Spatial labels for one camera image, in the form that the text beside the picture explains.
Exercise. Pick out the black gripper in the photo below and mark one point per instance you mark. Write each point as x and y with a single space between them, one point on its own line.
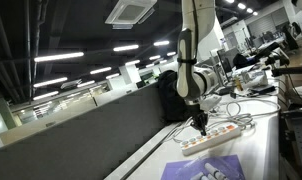
199 117

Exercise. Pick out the white six-socket power strip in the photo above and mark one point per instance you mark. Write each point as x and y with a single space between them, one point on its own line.
211 138

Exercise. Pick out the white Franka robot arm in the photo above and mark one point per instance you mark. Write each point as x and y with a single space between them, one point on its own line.
191 66

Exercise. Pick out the grey white marker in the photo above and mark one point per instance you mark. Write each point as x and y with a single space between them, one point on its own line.
198 176
212 170
211 177

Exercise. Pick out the black backpack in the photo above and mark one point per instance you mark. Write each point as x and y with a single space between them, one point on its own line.
171 96

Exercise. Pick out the black computer monitor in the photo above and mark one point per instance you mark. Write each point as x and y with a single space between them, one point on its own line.
225 61

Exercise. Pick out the black flat tablet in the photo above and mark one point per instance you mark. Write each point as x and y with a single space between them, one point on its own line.
262 89

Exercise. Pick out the long ceiling tube light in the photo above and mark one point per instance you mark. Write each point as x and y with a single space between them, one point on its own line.
59 56
50 82
161 43
132 62
45 95
100 70
86 83
125 48

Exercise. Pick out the perforated metal rack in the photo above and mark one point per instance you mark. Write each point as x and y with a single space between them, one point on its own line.
299 146

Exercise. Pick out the grey desk partition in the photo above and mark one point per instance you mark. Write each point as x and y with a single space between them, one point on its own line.
74 146

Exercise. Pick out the ceiling air conditioner unit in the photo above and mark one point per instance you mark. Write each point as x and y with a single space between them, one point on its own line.
131 12

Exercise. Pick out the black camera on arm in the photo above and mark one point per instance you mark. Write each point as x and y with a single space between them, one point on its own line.
279 60

